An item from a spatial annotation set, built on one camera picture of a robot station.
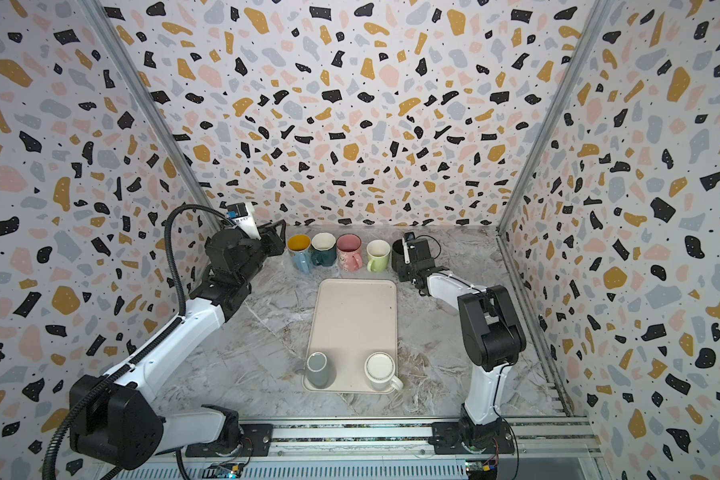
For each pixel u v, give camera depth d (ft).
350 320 3.14
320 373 2.51
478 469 2.35
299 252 3.26
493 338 1.67
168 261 1.71
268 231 2.22
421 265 2.57
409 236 2.94
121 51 2.46
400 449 2.40
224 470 2.30
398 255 3.27
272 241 2.23
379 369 2.57
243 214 2.14
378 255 3.33
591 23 2.39
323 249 3.36
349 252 3.29
